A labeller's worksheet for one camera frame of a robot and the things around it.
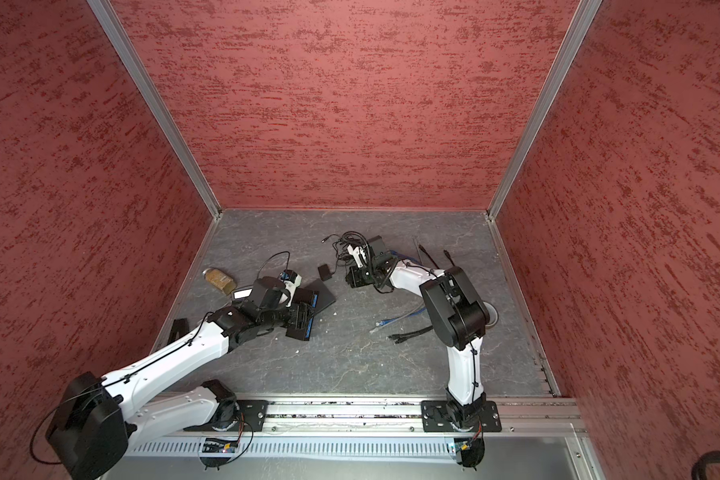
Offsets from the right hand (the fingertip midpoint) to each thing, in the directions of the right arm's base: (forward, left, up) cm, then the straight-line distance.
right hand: (347, 282), depth 95 cm
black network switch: (-11, +10, +10) cm, 18 cm away
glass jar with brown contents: (+1, +41, +1) cm, 41 cm away
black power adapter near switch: (+6, +8, -2) cm, 10 cm away
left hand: (-13, +11, +5) cm, 18 cm away
